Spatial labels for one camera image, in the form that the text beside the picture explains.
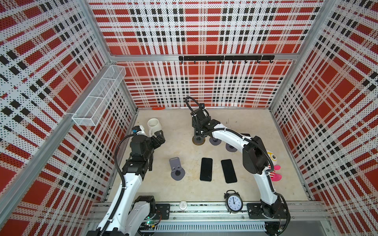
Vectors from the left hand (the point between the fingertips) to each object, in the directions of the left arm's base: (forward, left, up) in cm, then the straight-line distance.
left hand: (159, 134), depth 80 cm
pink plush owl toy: (-18, -64, -17) cm, 68 cm away
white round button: (-31, -13, -19) cm, 39 cm away
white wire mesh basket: (+19, +47, -1) cm, 51 cm away
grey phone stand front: (-14, -9, -20) cm, 26 cm away
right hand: (+17, -23, -5) cm, 29 cm away
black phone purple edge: (-13, -40, -22) cm, 47 cm away
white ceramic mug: (+17, +9, -14) cm, 24 cm away
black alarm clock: (-30, -40, -19) cm, 53 cm away
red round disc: (+44, +14, -24) cm, 52 cm away
